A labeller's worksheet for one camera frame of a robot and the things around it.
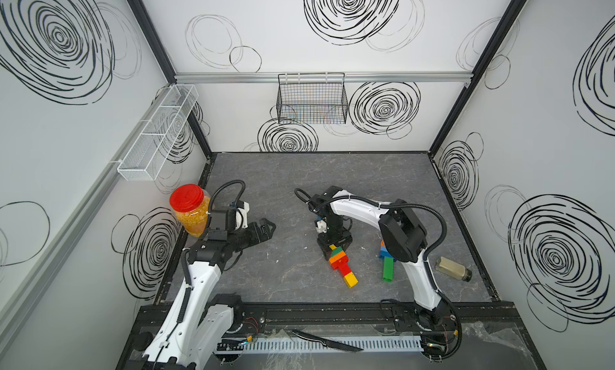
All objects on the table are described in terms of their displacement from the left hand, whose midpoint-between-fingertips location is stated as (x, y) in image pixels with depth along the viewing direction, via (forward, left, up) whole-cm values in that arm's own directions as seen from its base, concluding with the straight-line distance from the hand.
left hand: (265, 230), depth 78 cm
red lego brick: (-5, -24, -10) cm, 27 cm away
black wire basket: (+74, -16, +3) cm, 76 cm away
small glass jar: (-7, -64, -10) cm, 65 cm away
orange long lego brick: (-3, -26, -10) cm, 28 cm away
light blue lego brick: (-12, -33, +17) cm, 39 cm away
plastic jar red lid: (+7, +26, +3) cm, 27 cm away
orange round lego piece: (-12, -33, +18) cm, 39 cm away
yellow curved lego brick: (-3, -22, -4) cm, 23 cm away
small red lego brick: (-8, -27, -12) cm, 31 cm away
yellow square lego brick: (-11, -29, -11) cm, 33 cm away
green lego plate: (-2, -24, -9) cm, 26 cm away
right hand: (-4, -24, -12) cm, 27 cm away
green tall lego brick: (-8, -42, -12) cm, 45 cm away
